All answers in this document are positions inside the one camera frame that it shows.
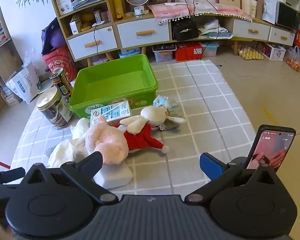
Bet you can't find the purple plush toy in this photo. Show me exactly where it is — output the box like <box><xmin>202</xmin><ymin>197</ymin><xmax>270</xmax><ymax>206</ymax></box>
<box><xmin>41</xmin><ymin>17</ymin><xmax>63</xmax><ymax>55</ymax></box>

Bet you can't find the bag of oranges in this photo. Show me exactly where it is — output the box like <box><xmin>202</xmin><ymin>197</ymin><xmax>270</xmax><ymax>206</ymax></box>
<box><xmin>286</xmin><ymin>46</ymin><xmax>300</xmax><ymax>72</ymax></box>

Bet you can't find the white sponge block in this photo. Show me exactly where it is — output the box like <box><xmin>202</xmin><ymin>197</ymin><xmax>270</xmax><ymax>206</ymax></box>
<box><xmin>93</xmin><ymin>161</ymin><xmax>133</xmax><ymax>189</ymax></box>

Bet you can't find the striped knit sock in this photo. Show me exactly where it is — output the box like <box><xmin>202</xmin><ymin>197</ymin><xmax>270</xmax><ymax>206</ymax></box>
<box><xmin>153</xmin><ymin>95</ymin><xmax>183</xmax><ymax>119</ymax></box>

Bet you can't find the black smartphone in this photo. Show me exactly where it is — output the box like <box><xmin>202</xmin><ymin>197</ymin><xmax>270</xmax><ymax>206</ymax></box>
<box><xmin>246</xmin><ymin>124</ymin><xmax>297</xmax><ymax>173</ymax></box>

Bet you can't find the red printed bag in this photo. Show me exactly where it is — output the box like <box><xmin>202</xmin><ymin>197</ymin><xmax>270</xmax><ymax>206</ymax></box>
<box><xmin>42</xmin><ymin>46</ymin><xmax>77</xmax><ymax>82</ymax></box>

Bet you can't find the pink tasselled runner cloth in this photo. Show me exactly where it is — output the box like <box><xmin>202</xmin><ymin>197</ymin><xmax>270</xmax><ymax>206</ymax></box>
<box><xmin>147</xmin><ymin>2</ymin><xmax>253</xmax><ymax>23</ymax></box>

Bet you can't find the yellow bottle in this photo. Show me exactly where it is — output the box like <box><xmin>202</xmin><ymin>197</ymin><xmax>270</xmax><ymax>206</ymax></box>
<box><xmin>114</xmin><ymin>0</ymin><xmax>124</xmax><ymax>20</ymax></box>

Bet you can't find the red and white plush toy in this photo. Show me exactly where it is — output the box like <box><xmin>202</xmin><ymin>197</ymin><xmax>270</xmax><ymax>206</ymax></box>
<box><xmin>117</xmin><ymin>124</ymin><xmax>170</xmax><ymax>155</ymax></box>

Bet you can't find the black microwave oven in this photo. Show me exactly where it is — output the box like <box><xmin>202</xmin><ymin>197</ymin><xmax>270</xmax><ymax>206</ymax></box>
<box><xmin>275</xmin><ymin>1</ymin><xmax>300</xmax><ymax>30</ymax></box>

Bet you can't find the glass jar with gold lid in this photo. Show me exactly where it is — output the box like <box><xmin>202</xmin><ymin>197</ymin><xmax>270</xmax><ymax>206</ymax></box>
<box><xmin>36</xmin><ymin>87</ymin><xmax>73</xmax><ymax>130</ymax></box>

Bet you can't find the white cardboard box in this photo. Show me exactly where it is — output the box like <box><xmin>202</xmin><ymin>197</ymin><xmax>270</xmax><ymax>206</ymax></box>
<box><xmin>55</xmin><ymin>0</ymin><xmax>74</xmax><ymax>15</ymax></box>

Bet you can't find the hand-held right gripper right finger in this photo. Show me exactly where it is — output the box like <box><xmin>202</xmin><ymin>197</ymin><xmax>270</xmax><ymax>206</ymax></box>
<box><xmin>184</xmin><ymin>152</ymin><xmax>282</xmax><ymax>204</ymax></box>

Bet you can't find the black and yellow tin can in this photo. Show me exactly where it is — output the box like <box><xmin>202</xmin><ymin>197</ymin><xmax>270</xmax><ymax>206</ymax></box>
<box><xmin>49</xmin><ymin>67</ymin><xmax>73</xmax><ymax>104</ymax></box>

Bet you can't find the yellow egg tray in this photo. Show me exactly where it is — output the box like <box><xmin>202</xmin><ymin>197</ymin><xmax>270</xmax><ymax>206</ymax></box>
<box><xmin>237</xmin><ymin>44</ymin><xmax>264</xmax><ymax>61</ymax></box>

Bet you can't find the white crate with red print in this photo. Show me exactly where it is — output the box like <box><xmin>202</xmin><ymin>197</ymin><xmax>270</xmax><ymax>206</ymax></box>
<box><xmin>256</xmin><ymin>42</ymin><xmax>287</xmax><ymax>61</ymax></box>

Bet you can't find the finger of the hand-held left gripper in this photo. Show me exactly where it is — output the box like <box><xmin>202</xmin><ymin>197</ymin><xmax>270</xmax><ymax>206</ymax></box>
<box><xmin>0</xmin><ymin>167</ymin><xmax>26</xmax><ymax>189</ymax></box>

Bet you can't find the white paper bag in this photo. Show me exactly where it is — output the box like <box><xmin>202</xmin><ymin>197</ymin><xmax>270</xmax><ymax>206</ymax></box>
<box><xmin>5</xmin><ymin>61</ymin><xmax>42</xmax><ymax>104</ymax></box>

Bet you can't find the cream rabbit plush toy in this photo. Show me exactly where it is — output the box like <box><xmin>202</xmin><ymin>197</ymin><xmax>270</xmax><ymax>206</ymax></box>
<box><xmin>119</xmin><ymin>106</ymin><xmax>187</xmax><ymax>134</ymax></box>

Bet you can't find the red box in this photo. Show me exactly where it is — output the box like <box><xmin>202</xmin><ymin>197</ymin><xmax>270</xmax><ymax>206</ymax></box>
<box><xmin>175</xmin><ymin>42</ymin><xmax>203</xmax><ymax>62</ymax></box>

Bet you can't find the black bag on shelf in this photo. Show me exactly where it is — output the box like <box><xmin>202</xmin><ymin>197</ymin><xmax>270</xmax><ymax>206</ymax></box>
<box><xmin>171</xmin><ymin>20</ymin><xmax>199</xmax><ymax>41</ymax></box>

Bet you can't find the white drawer with wooden handle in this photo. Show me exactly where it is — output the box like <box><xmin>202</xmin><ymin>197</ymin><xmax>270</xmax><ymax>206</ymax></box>
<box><xmin>232</xmin><ymin>19</ymin><xmax>270</xmax><ymax>41</ymax></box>
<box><xmin>269</xmin><ymin>26</ymin><xmax>296</xmax><ymax>46</ymax></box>
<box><xmin>67</xmin><ymin>26</ymin><xmax>119</xmax><ymax>60</ymax></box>
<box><xmin>117</xmin><ymin>18</ymin><xmax>171</xmax><ymax>48</ymax></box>

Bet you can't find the clear storage box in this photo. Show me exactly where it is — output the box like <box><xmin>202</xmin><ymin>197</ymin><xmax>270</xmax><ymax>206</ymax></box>
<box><xmin>152</xmin><ymin>44</ymin><xmax>177</xmax><ymax>62</ymax></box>

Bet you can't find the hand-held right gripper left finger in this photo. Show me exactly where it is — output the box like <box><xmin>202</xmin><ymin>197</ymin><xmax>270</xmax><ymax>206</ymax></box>
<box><xmin>21</xmin><ymin>151</ymin><xmax>119</xmax><ymax>204</ymax></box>

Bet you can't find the pink plush toy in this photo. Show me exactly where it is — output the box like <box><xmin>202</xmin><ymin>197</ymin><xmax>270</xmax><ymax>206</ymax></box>
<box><xmin>84</xmin><ymin>116</ymin><xmax>129</xmax><ymax>165</ymax></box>

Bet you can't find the white cloth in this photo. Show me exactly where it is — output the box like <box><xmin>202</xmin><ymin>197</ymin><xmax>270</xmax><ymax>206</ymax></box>
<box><xmin>48</xmin><ymin>117</ymin><xmax>90</xmax><ymax>168</ymax></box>

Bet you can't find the blue and white milk carton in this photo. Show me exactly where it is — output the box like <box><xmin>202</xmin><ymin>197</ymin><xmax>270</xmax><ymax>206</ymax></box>
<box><xmin>90</xmin><ymin>100</ymin><xmax>132</xmax><ymax>127</ymax></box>

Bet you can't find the pile of folded cloths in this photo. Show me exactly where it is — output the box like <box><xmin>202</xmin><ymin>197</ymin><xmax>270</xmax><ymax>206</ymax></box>
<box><xmin>199</xmin><ymin>19</ymin><xmax>234</xmax><ymax>40</ymax></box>

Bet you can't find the green plastic bin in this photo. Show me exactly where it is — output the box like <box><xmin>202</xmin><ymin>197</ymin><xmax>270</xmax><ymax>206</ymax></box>
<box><xmin>69</xmin><ymin>54</ymin><xmax>158</xmax><ymax>119</ymax></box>

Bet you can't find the wooden cabinet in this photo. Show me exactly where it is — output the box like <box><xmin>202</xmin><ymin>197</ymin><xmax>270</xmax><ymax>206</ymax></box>
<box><xmin>50</xmin><ymin>0</ymin><xmax>298</xmax><ymax>67</ymax></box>

